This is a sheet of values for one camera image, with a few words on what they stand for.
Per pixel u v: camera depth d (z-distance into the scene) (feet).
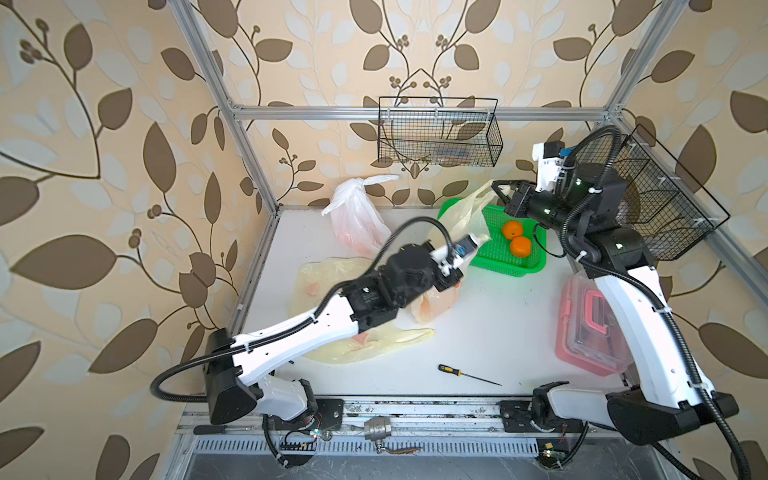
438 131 3.16
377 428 2.27
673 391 1.21
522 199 1.71
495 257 3.45
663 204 2.31
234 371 1.29
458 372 2.64
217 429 2.35
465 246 1.63
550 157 1.70
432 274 1.78
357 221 3.24
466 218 2.38
